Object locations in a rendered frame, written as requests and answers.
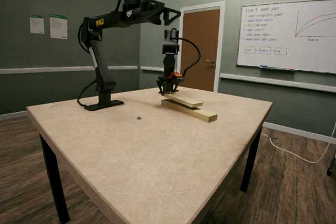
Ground wooden rail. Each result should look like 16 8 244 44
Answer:
161 99 217 123

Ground light wooden slat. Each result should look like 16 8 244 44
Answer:
164 91 203 108

